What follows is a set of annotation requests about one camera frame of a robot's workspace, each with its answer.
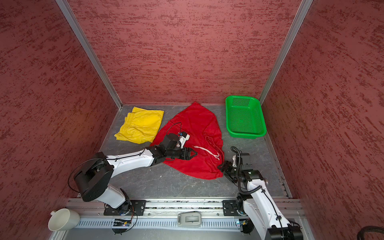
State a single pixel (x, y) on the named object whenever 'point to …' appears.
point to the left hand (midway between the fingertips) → (193, 156)
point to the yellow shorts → (141, 126)
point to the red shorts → (202, 127)
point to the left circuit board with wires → (119, 222)
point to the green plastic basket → (244, 117)
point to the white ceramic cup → (63, 219)
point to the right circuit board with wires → (247, 225)
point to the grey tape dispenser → (189, 219)
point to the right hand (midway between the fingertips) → (219, 172)
